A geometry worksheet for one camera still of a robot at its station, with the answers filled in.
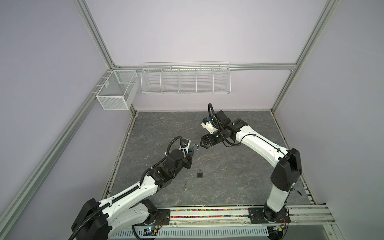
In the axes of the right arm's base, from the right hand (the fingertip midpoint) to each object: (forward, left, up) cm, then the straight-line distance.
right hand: (207, 142), depth 83 cm
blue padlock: (-5, +8, +1) cm, 10 cm away
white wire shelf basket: (+44, +17, +13) cm, 49 cm away
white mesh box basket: (+37, +59, +9) cm, 70 cm away
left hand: (-6, +9, 0) cm, 11 cm away
